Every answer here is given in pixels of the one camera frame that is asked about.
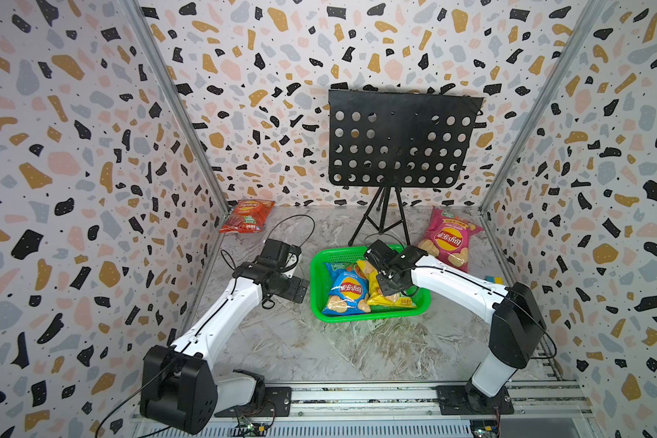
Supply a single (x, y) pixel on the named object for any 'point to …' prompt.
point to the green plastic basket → (319, 289)
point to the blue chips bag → (349, 289)
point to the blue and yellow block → (495, 279)
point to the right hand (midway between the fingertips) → (392, 284)
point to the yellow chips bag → (377, 297)
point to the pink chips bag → (447, 237)
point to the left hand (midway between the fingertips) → (293, 284)
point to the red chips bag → (248, 216)
